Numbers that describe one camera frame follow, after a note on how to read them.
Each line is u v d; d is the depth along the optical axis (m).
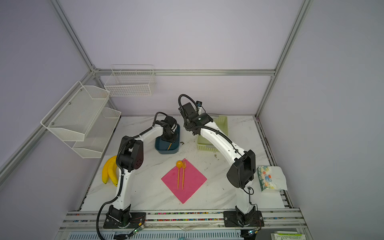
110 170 0.85
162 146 1.00
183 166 0.93
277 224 0.73
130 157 0.60
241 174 0.55
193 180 0.87
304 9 0.69
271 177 0.82
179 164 0.93
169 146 1.01
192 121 0.59
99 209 0.72
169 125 0.84
